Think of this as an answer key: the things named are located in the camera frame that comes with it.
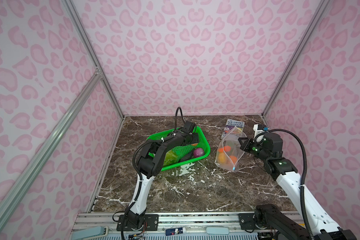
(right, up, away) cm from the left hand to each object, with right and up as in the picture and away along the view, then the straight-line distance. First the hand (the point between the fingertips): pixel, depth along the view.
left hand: (196, 136), depth 102 cm
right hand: (+20, +1, -26) cm, 33 cm away
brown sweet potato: (-2, -5, -4) cm, 6 cm away
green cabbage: (-16, -12, -15) cm, 25 cm away
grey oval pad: (+7, -41, -34) cm, 53 cm away
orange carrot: (+17, -6, -12) cm, 22 cm away
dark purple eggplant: (-6, -12, -9) cm, 16 cm away
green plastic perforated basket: (-10, -9, -1) cm, 14 cm away
